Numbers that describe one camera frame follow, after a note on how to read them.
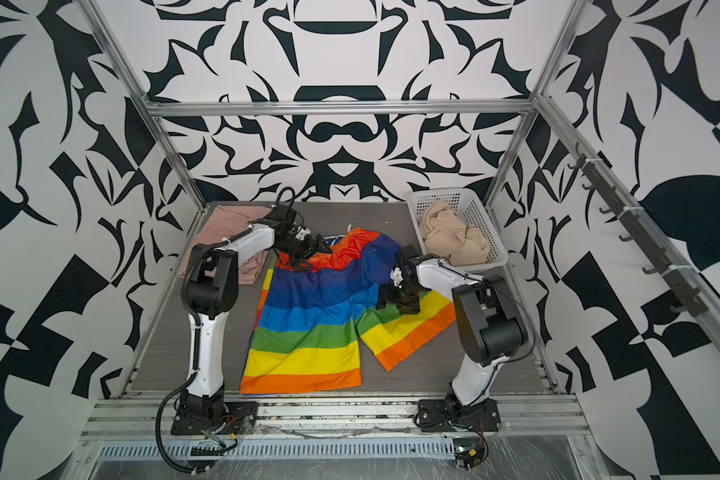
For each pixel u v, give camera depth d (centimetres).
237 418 73
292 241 90
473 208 110
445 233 104
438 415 75
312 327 89
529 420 76
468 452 71
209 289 60
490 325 48
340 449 71
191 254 60
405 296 80
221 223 108
